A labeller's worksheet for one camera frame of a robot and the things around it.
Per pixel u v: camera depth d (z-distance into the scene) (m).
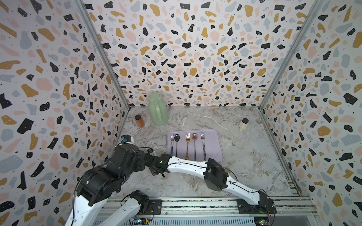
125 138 0.53
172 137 1.01
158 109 0.92
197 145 1.00
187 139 1.00
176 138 1.00
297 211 0.75
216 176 0.57
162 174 0.85
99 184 0.35
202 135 1.03
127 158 0.43
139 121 1.04
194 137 1.01
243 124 1.02
